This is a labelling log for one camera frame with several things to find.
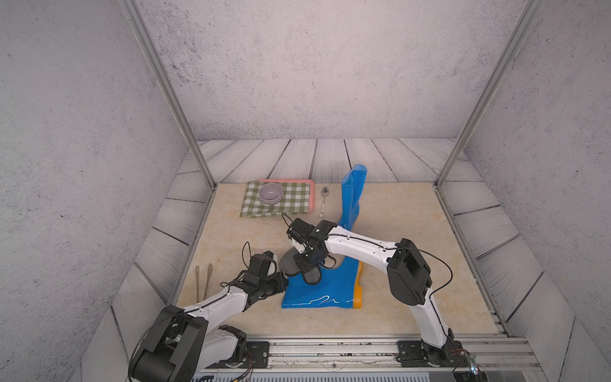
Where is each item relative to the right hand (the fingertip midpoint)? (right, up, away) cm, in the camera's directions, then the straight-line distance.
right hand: (304, 266), depth 86 cm
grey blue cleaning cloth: (-5, +1, -1) cm, 5 cm away
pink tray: (-2, +34, +37) cm, 50 cm away
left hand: (-4, -6, +1) cm, 8 cm away
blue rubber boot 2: (+17, +29, -1) cm, 34 cm away
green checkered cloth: (-5, +24, +29) cm, 38 cm away
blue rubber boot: (+13, -7, -2) cm, 15 cm away
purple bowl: (-17, +27, +27) cm, 41 cm away
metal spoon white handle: (+9, +28, +32) cm, 44 cm away
